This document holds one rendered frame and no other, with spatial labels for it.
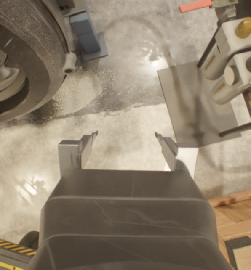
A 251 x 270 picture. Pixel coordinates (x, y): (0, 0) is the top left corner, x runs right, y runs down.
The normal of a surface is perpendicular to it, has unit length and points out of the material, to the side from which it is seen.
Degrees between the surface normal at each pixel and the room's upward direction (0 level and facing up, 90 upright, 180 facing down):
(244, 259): 0
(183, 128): 0
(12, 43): 90
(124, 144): 0
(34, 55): 90
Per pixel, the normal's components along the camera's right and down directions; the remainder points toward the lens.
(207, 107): -0.10, -0.12
